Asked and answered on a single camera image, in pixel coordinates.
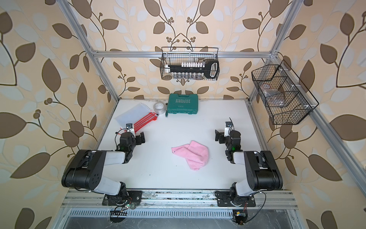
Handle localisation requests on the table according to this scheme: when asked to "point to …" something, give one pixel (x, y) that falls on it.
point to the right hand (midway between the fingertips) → (224, 130)
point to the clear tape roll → (159, 108)
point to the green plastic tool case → (183, 104)
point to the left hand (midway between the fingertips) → (133, 132)
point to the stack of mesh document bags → (139, 115)
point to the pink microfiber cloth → (196, 154)
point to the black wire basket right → (287, 100)
